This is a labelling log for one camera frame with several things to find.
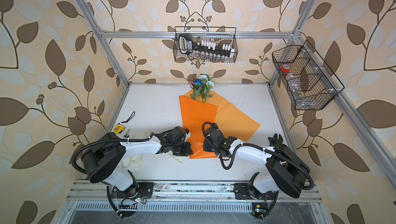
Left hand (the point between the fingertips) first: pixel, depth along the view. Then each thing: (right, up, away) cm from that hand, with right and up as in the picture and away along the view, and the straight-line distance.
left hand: (195, 152), depth 85 cm
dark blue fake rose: (+1, +43, +29) cm, 52 cm away
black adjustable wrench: (+47, +5, +4) cm, 47 cm away
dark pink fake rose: (-4, +40, +29) cm, 49 cm away
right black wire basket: (+57, +39, -10) cm, 70 cm away
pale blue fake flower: (+8, +40, +31) cm, 51 cm away
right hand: (+6, +4, +1) cm, 7 cm away
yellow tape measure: (-48, +11, +11) cm, 51 cm away
